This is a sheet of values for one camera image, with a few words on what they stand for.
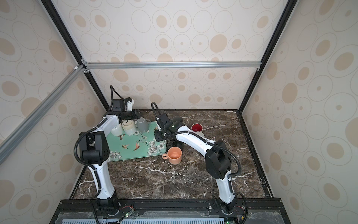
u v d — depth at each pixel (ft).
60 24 2.39
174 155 3.01
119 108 2.57
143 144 3.26
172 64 4.20
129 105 2.95
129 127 3.22
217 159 1.61
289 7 2.25
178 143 3.18
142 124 3.30
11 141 1.70
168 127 2.10
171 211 2.40
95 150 1.81
